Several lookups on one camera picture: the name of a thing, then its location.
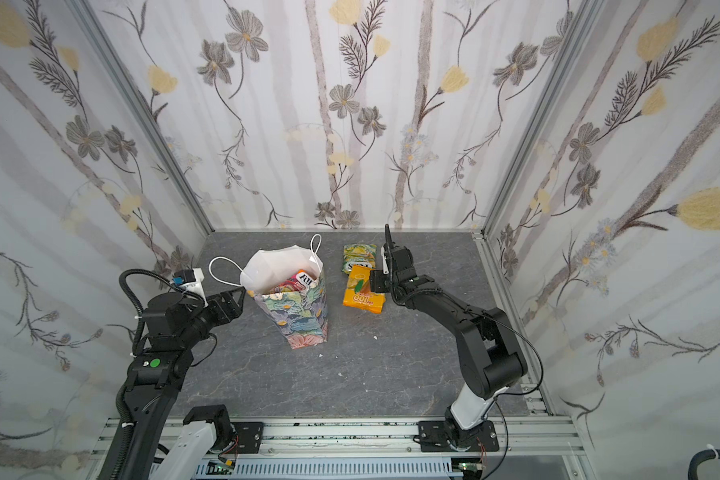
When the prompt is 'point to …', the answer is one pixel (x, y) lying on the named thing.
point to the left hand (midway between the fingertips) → (229, 284)
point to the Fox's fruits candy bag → (301, 280)
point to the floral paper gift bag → (301, 314)
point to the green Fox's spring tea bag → (358, 254)
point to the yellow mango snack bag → (358, 293)
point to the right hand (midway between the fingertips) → (373, 263)
